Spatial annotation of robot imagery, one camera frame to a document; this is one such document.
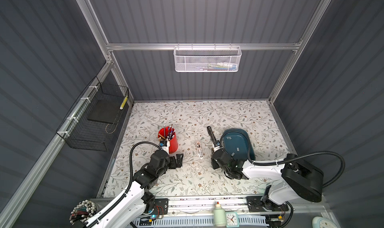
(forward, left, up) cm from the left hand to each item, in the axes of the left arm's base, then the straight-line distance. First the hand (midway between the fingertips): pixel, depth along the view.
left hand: (176, 155), depth 81 cm
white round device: (-34, -65, -5) cm, 73 cm away
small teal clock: (-30, -26, -7) cm, 40 cm away
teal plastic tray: (+9, -39, -9) cm, 41 cm away
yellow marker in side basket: (+22, +28, +18) cm, 40 cm away
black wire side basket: (+10, +41, +18) cm, 46 cm away
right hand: (+1, -22, -6) cm, 22 cm away
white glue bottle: (-29, -19, -2) cm, 35 cm away
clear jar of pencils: (-25, +35, +8) cm, 43 cm away
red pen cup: (+13, +5, +3) cm, 14 cm away
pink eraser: (+5, -14, -8) cm, 17 cm away
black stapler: (+18, -22, -6) cm, 29 cm away
